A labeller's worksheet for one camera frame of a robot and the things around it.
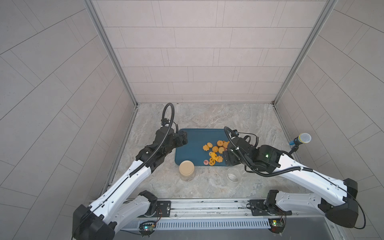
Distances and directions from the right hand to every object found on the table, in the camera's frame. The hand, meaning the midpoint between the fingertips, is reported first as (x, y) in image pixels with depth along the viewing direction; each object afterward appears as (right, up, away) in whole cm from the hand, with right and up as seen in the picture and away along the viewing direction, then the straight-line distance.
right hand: (229, 154), depth 73 cm
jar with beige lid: (-21, -8, +1) cm, 23 cm away
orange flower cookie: (-11, -1, +18) cm, 21 cm away
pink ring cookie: (-11, -8, +13) cm, 19 cm away
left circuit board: (-38, -30, -9) cm, 49 cm away
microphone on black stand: (+35, +9, -2) cm, 36 cm away
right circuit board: (+21, -31, -5) cm, 38 cm away
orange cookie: (-6, 0, +14) cm, 15 cm away
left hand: (-23, +10, +4) cm, 25 cm away
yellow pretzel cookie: (-7, -8, +12) cm, 16 cm away
